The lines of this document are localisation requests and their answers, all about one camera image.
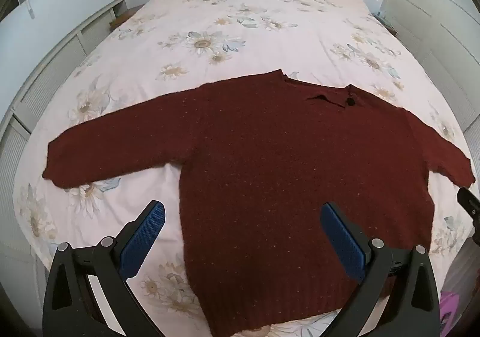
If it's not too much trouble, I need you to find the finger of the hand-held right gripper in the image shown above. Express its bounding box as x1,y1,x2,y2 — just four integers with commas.
457,187,480,218

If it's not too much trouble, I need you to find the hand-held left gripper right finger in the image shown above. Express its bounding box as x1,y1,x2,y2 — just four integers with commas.
320,202,440,337

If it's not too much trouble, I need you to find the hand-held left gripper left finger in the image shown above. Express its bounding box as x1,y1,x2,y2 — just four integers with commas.
42,200,166,337

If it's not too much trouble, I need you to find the dark red knit sweater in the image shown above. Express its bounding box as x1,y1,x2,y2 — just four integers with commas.
42,68,476,335

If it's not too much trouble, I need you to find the purple plastic object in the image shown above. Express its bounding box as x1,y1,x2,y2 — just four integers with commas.
439,290,464,337

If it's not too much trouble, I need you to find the white louvered low cabinet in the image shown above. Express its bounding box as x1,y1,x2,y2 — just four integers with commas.
0,0,128,323

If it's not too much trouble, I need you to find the wooden nightstand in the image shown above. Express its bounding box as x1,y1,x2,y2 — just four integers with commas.
109,7,141,30
375,12,399,36

